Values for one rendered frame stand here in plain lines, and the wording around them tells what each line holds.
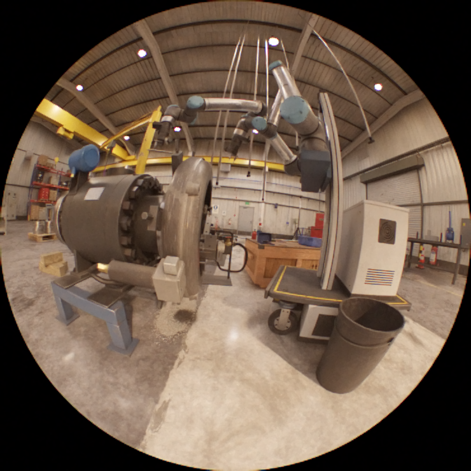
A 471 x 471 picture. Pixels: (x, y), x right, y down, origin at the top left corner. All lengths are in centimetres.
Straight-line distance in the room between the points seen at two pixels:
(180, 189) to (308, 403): 95
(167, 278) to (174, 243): 12
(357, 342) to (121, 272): 81
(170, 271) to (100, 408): 63
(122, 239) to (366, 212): 118
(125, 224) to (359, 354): 102
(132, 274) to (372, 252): 104
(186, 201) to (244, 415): 79
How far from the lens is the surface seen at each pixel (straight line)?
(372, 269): 92
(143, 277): 52
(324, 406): 78
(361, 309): 85
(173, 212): 51
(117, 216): 73
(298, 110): 82
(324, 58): 901
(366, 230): 88
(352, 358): 66
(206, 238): 72
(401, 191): 943
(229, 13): 805
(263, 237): 177
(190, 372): 77
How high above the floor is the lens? 63
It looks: 4 degrees down
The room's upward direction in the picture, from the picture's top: 6 degrees clockwise
